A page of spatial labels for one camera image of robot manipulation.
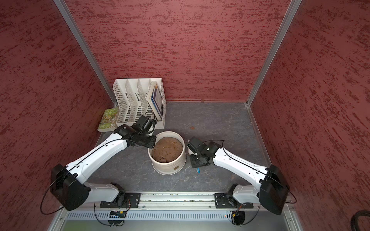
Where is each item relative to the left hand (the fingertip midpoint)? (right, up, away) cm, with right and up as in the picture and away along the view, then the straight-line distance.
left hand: (151, 144), depth 80 cm
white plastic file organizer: (-26, +27, +33) cm, 50 cm away
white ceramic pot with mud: (+9, -6, -1) cm, 11 cm away
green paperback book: (-38, +11, +22) cm, 45 cm away
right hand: (+26, -12, -1) cm, 28 cm away
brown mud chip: (+24, +7, +26) cm, 36 cm away
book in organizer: (-1, +27, +12) cm, 29 cm away
